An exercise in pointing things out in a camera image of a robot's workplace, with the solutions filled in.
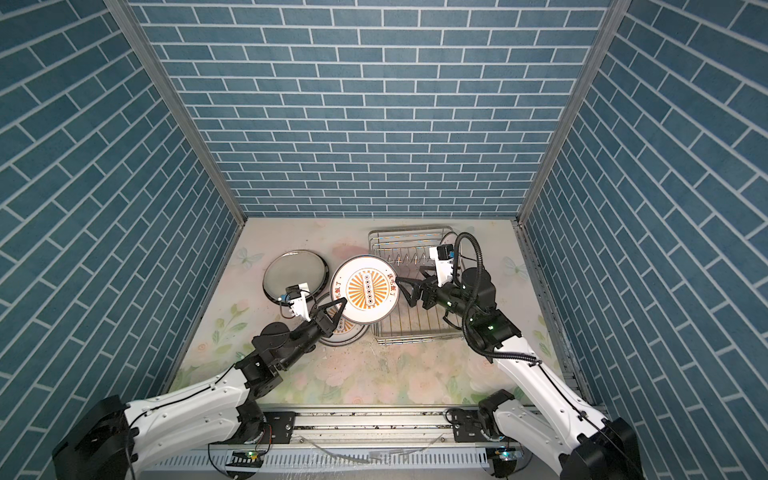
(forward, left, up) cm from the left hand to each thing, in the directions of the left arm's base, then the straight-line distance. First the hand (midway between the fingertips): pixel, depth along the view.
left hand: (348, 304), depth 73 cm
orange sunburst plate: (+4, -5, +1) cm, 7 cm away
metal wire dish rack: (+33, -17, -19) cm, 41 cm away
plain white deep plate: (+25, +23, -18) cm, 38 cm away
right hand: (+5, -14, +6) cm, 16 cm away
